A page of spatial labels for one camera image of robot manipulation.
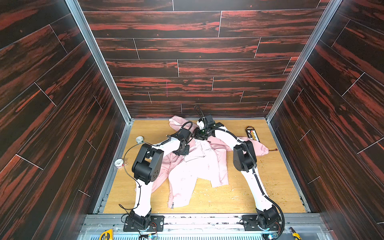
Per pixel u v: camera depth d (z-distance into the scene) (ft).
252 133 3.57
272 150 3.34
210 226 2.41
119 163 3.04
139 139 3.45
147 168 1.77
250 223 2.40
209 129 2.70
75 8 2.18
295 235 2.29
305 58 2.75
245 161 2.16
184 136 2.68
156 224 2.40
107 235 2.26
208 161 3.07
